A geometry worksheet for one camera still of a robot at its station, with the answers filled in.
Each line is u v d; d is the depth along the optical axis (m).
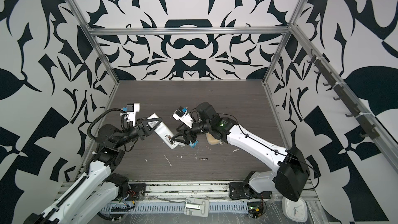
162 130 0.66
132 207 0.70
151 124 0.64
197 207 0.69
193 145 0.88
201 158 0.84
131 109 0.60
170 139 0.67
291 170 0.40
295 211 0.67
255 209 0.71
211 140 0.87
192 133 0.63
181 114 0.62
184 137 0.62
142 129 0.60
